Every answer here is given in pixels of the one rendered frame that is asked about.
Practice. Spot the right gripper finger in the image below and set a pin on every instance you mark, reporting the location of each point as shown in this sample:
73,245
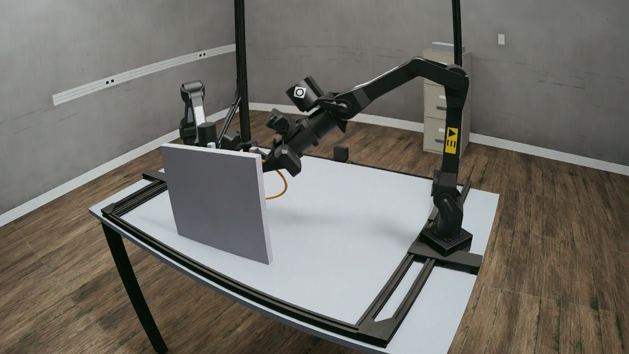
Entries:
263,155

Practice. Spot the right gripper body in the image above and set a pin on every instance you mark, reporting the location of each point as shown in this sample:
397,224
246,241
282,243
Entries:
247,146

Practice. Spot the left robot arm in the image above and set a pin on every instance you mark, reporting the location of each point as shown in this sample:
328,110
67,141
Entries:
338,107

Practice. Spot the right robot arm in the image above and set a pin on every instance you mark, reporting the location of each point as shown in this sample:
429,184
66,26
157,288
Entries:
193,126

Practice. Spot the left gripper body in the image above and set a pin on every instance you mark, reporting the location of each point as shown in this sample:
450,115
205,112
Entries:
289,153

